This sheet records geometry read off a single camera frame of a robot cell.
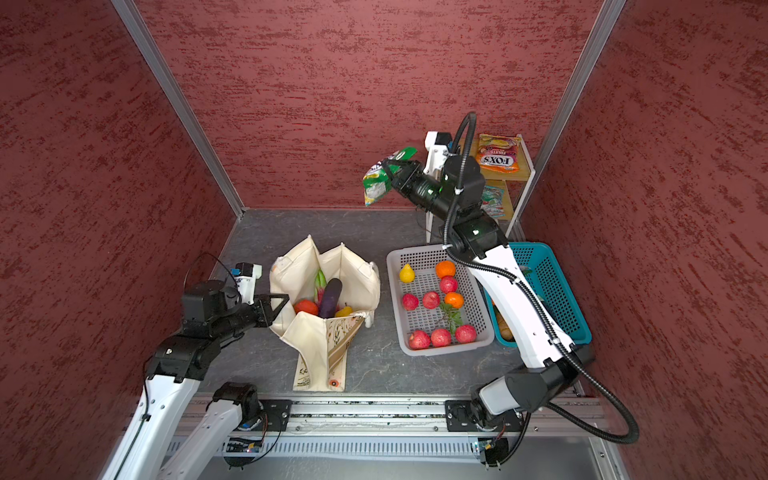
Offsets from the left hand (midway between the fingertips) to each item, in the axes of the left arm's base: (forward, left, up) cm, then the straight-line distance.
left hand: (287, 305), depth 72 cm
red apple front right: (-1, -47, -15) cm, 49 cm away
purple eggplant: (+6, -9, -8) cm, 13 cm away
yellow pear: (+20, -31, -16) cm, 40 cm away
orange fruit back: (+21, -44, -15) cm, 51 cm away
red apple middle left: (+9, -31, -15) cm, 36 cm away
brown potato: (0, -58, -13) cm, 59 cm away
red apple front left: (-3, -34, -14) cm, 37 cm away
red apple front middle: (-2, -40, -14) cm, 42 cm away
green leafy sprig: (+6, -46, -19) cm, 50 cm away
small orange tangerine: (+10, -45, -14) cm, 49 cm away
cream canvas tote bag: (-8, -8, -6) cm, 13 cm away
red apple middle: (+10, -38, -15) cm, 42 cm away
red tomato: (+3, -3, -6) cm, 8 cm away
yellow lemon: (+4, -12, -13) cm, 18 cm away
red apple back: (+16, -44, -15) cm, 49 cm away
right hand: (+15, -22, +29) cm, 39 cm away
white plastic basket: (+25, -37, -15) cm, 47 cm away
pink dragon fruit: (+13, -4, -12) cm, 18 cm away
